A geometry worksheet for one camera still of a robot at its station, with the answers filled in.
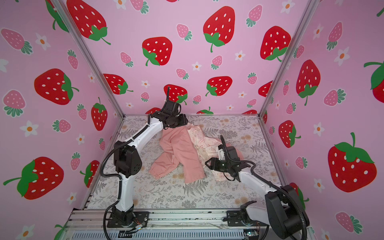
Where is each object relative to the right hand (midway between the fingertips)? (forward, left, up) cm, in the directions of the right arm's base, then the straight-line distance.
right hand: (207, 163), depth 85 cm
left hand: (+23, +16, +11) cm, 30 cm away
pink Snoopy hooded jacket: (+10, +9, -4) cm, 14 cm away
